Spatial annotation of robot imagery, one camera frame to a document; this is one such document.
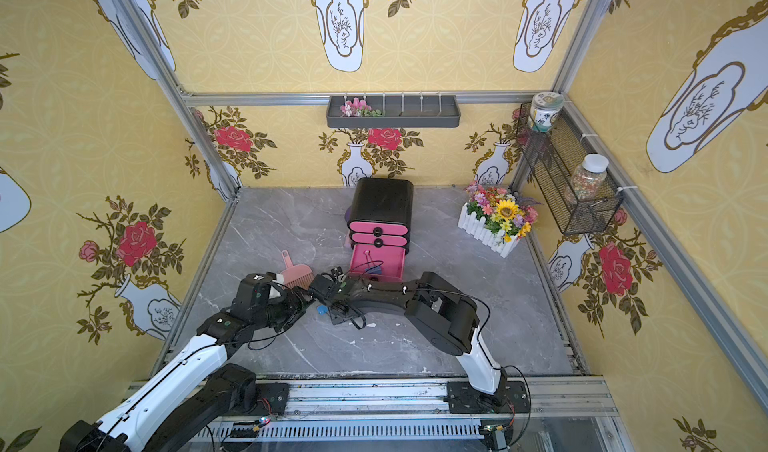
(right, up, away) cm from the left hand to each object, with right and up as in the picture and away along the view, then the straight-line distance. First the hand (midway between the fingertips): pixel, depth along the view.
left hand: (305, 299), depth 83 cm
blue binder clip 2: (+20, +6, +10) cm, 23 cm away
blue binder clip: (+7, 0, -10) cm, 12 cm away
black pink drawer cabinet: (+21, +20, +7) cm, 30 cm away
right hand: (+11, -3, +9) cm, 15 cm away
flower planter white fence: (+56, +22, +8) cm, 61 cm away
